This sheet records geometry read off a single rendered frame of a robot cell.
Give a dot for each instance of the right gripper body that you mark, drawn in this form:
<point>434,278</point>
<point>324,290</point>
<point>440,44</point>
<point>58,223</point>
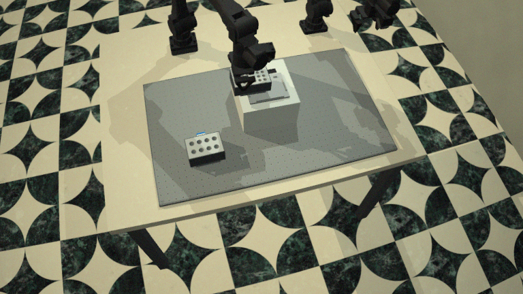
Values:
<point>238,68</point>

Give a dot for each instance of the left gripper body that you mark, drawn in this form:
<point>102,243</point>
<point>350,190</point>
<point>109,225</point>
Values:
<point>360,10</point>

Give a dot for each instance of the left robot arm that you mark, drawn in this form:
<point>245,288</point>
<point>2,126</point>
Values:
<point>316,9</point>

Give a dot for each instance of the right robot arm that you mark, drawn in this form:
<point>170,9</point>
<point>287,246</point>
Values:
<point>241,31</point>

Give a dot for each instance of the white box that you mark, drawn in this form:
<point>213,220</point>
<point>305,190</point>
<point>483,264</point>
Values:
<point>280,106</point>

